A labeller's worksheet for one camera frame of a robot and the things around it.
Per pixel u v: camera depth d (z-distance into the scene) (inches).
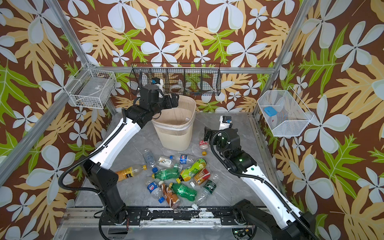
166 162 34.5
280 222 15.7
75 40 31.1
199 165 33.9
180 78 38.4
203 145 37.7
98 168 17.0
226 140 20.0
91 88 33.2
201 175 32.5
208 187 30.9
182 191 30.3
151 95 21.7
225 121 23.8
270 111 34.1
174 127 29.5
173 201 29.2
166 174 32.9
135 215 29.6
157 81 25.1
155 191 31.7
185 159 34.9
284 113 33.1
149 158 35.2
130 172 32.9
